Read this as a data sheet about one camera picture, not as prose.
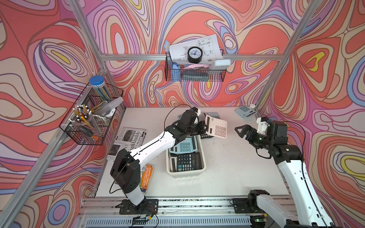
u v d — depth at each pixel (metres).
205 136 0.80
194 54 0.78
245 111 1.15
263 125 0.64
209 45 0.82
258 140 0.60
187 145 0.88
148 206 0.73
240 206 0.73
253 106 1.23
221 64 0.71
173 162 0.84
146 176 0.79
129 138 0.96
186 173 0.72
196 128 0.66
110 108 0.72
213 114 1.13
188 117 0.59
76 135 0.67
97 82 0.69
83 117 0.57
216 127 0.80
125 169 0.43
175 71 0.80
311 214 0.37
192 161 0.83
